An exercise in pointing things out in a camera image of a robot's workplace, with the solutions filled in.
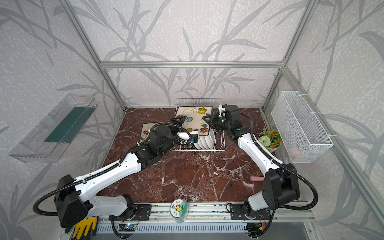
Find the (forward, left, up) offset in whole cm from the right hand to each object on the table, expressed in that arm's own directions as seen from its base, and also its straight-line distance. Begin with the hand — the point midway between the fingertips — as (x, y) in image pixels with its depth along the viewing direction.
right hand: (203, 113), depth 78 cm
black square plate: (-3, +5, -3) cm, 6 cm away
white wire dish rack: (-1, -11, -24) cm, 27 cm away
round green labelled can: (-42, +11, -20) cm, 48 cm away
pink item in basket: (-19, -45, -8) cm, 49 cm away
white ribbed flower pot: (-8, -38, -14) cm, 41 cm away
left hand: (-6, +8, +3) cm, 11 cm away
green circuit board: (-48, +37, -30) cm, 67 cm away
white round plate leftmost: (-9, +3, -18) cm, 20 cm away
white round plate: (-6, -4, -20) cm, 21 cm away
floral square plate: (+9, +41, -27) cm, 50 cm away
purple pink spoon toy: (-26, -30, -27) cm, 48 cm away
